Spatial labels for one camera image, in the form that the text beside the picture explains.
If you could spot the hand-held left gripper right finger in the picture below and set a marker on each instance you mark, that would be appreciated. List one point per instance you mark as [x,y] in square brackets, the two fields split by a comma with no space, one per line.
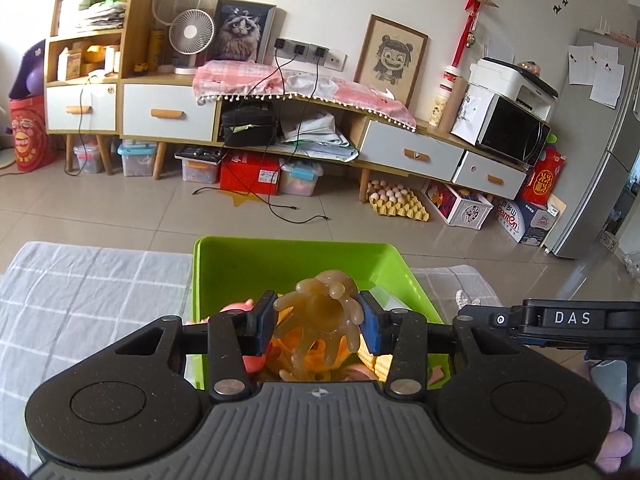
[375,322]

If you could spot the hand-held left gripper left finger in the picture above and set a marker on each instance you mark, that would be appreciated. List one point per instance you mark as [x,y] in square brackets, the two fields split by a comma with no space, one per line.
[260,322]

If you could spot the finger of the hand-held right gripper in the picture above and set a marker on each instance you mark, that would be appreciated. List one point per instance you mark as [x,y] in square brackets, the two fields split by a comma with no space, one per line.
[492,317]

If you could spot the clear cotton swab box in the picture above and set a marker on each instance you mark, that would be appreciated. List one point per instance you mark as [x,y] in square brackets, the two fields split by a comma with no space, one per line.
[387,300]

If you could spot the pink pig toy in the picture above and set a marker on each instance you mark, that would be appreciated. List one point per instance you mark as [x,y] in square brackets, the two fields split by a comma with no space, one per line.
[235,306]

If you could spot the toy corn cob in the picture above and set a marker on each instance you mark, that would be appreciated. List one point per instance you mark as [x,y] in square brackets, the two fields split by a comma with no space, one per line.
[375,364]

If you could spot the yellow toy bowl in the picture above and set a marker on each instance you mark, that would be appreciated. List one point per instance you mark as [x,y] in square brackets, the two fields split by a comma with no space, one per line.
[337,355]

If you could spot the translucent brown hand toy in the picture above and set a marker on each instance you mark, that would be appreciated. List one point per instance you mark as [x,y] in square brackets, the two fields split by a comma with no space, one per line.
[315,310]

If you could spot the green plastic storage box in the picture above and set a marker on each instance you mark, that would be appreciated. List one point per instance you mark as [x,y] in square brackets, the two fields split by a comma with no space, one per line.
[300,260]

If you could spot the person's right hand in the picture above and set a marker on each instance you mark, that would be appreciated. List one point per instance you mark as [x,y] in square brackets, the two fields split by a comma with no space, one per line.
[617,447]

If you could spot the blue white carton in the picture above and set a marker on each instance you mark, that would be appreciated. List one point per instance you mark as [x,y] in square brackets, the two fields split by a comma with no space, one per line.
[522,222]

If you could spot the white printed crate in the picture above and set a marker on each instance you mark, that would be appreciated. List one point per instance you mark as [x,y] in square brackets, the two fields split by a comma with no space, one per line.
[460,205]

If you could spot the yellow egg tray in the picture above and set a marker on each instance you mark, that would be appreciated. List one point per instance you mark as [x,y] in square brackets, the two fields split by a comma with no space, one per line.
[397,202]

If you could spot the red gift box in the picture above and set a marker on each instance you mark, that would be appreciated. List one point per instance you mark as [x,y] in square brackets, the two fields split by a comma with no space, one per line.
[542,177]

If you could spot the red cardboard box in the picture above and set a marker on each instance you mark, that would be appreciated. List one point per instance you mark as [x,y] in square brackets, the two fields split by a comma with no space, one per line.
[250,175]

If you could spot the clear bin pink contents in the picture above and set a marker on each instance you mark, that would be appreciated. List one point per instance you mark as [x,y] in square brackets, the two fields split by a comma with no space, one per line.
[300,180]

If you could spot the silver refrigerator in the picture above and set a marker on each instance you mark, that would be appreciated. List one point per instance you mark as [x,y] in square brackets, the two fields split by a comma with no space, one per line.
[595,170]

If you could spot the clear bin black lid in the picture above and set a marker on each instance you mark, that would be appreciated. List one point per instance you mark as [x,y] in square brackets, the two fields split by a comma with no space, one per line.
[199,165]

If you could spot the black microwave oven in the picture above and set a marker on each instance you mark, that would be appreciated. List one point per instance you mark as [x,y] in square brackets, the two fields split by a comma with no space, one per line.
[510,130]

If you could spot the pile of folded papers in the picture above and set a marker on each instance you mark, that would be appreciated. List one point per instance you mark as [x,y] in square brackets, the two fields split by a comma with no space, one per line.
[320,137]

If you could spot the black bag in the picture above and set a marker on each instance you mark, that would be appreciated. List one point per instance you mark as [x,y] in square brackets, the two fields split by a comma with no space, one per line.
[250,125]

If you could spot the long wooden tv stand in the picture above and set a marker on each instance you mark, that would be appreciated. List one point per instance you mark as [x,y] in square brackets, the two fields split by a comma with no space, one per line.
[340,125]

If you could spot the clear bin blue lid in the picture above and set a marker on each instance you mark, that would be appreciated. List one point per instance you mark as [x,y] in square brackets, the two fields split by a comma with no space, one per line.
[137,160]

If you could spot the printed paper cup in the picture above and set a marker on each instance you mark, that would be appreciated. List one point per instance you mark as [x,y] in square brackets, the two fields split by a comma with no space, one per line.
[439,109]

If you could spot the small clear storage bin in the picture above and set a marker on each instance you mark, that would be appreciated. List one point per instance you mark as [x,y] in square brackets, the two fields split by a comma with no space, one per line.
[90,159]

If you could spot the white printer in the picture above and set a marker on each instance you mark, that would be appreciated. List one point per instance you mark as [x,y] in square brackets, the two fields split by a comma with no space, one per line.
[510,77]

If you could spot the pink checked cloth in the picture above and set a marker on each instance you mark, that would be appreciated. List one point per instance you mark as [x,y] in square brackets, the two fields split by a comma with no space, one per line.
[230,77]

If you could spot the framed girl drawing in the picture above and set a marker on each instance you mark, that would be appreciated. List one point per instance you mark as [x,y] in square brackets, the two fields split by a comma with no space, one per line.
[392,60]

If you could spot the framed cat picture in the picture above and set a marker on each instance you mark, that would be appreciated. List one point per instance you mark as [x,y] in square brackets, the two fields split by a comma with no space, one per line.
[242,32]

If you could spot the yellow bottle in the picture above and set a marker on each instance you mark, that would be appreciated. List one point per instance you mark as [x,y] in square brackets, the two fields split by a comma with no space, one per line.
[156,50]

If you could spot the red printed bucket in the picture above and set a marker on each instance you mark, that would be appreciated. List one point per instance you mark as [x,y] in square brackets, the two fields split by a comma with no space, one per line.
[30,135]

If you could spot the small white fan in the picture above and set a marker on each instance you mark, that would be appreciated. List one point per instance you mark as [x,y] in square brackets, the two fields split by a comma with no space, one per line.
[191,32]

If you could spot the red hanging ornament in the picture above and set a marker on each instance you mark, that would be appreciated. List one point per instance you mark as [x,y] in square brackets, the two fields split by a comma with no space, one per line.
[475,0]

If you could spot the wooden shelf cabinet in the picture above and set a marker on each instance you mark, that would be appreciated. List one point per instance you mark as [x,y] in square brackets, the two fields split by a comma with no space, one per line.
[140,25]

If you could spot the purple balloon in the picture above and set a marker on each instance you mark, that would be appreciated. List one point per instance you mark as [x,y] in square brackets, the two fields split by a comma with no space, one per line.
[32,77]

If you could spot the stack of papers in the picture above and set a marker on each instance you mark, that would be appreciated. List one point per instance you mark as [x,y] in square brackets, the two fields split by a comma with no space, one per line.
[100,12]

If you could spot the white wall socket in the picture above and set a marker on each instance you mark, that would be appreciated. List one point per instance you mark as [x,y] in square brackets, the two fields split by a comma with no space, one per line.
[336,61]

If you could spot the black wall socket strip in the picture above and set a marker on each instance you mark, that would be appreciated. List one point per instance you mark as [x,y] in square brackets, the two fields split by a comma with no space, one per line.
[300,51]

